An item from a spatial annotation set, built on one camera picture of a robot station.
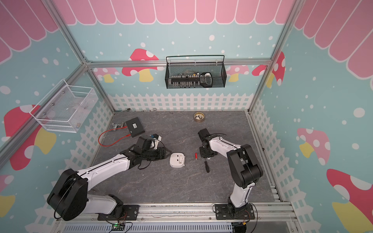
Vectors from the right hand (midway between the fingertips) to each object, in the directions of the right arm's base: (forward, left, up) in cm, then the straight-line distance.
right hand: (207, 153), depth 95 cm
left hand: (-6, +24, +9) cm, 26 cm away
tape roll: (+33, +4, 0) cm, 33 cm away
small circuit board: (-39, +48, -3) cm, 62 cm away
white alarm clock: (-6, +19, +3) cm, 20 cm away
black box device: (+22, +52, +2) cm, 57 cm away
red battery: (-1, +7, 0) cm, 7 cm away
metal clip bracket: (+23, +66, +2) cm, 70 cm away
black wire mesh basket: (+37, +7, +35) cm, 51 cm away
